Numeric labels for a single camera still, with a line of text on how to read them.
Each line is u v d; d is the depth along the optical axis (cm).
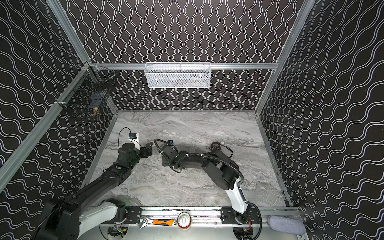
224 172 51
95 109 82
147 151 78
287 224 70
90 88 97
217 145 98
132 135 75
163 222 72
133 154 67
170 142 85
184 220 64
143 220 72
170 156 72
